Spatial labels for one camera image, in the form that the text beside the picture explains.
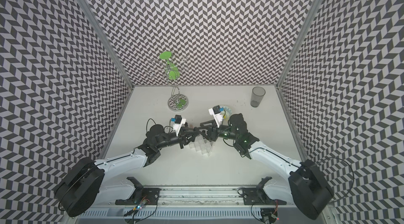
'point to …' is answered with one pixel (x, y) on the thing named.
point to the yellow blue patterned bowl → (226, 113)
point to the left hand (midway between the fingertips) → (197, 133)
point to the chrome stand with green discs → (170, 68)
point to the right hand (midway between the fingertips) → (199, 130)
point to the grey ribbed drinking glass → (257, 94)
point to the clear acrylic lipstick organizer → (200, 144)
